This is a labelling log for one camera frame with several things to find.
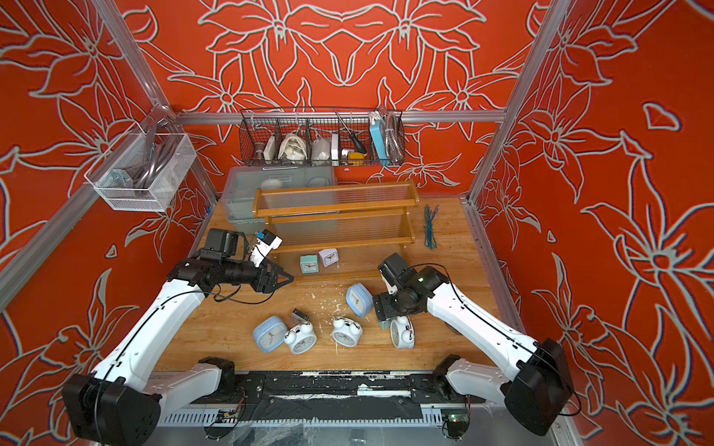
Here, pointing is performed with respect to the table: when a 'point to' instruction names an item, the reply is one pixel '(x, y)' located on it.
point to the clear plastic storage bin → (241, 184)
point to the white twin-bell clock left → (301, 338)
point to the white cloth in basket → (293, 149)
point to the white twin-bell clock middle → (346, 332)
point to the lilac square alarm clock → (328, 256)
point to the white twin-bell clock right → (403, 332)
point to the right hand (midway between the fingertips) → (383, 309)
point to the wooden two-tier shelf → (339, 215)
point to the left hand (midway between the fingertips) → (285, 271)
